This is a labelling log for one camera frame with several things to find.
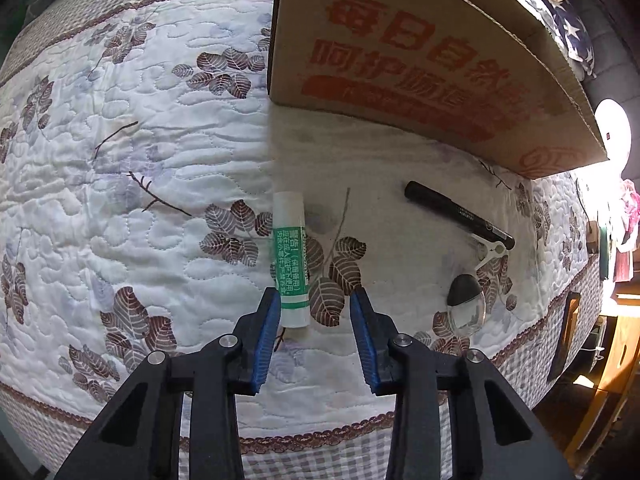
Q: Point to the grey padded headboard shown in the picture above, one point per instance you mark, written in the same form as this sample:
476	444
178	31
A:
607	55

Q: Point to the white green glue stick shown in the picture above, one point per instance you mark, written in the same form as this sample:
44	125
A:
291	270

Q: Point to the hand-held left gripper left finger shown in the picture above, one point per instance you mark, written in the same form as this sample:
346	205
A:
265	342

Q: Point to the wooden chair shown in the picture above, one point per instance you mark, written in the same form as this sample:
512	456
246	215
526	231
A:
615	375

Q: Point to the black marker pen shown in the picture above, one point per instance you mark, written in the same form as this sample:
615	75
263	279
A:
460	212

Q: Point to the pink clothing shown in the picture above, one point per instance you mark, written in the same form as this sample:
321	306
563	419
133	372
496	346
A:
629	230

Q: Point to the clear bottle grey cap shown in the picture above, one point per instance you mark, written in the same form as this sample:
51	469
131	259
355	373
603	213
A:
466	305

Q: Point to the brown cardboard box orange print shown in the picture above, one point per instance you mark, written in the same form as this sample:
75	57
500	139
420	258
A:
400	55

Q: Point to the navy star print pillow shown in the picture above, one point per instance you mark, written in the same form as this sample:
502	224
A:
575	35

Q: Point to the floral quilted bedspread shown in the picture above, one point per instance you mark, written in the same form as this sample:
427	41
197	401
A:
150	160

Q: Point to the round white lamp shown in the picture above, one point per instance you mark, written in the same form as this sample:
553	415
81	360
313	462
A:
614	135

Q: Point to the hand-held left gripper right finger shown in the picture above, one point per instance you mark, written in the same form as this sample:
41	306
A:
364	342

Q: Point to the white plastic clothespin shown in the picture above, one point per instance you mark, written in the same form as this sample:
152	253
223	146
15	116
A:
487	256

